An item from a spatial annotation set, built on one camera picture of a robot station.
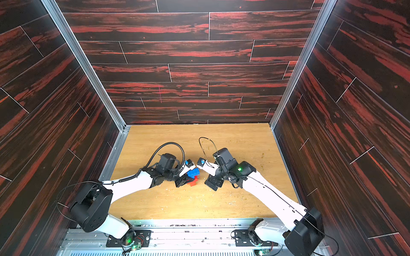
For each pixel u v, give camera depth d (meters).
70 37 0.75
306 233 0.38
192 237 0.75
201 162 0.65
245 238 0.74
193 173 0.80
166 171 0.70
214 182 0.66
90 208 0.44
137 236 0.73
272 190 0.46
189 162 0.75
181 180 0.75
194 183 0.87
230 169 0.57
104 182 0.49
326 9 0.66
